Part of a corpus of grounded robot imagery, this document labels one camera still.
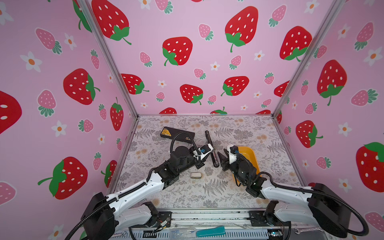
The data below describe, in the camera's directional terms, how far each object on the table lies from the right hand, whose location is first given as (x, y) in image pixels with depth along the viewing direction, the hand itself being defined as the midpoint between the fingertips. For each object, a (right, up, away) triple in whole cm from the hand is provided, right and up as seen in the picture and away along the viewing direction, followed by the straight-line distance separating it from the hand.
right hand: (221, 151), depth 79 cm
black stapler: (-2, -6, +14) cm, 16 cm away
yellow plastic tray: (+21, -3, +16) cm, 27 cm away
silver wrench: (+37, -37, -8) cm, 53 cm away
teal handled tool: (-3, -37, -9) cm, 38 cm away
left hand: (-7, +2, -7) cm, 10 cm away
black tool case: (-33, +9, +34) cm, 48 cm away
